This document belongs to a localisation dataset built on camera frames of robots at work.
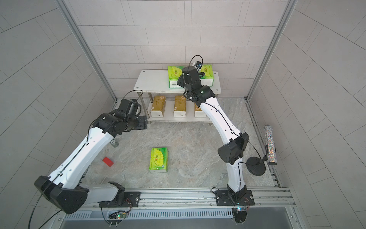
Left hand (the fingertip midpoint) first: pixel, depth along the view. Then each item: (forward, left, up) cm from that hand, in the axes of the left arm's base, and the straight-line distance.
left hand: (146, 120), depth 75 cm
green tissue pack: (-14, -6, -17) cm, 23 cm away
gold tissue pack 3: (+15, -29, -10) cm, 34 cm away
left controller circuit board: (-39, +10, -22) cm, 46 cm away
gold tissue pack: (+19, -2, -10) cm, 22 cm away
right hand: (+19, -19, +15) cm, 31 cm away
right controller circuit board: (-39, -48, -23) cm, 66 cm away
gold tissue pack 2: (+20, -17, -11) cm, 28 cm away
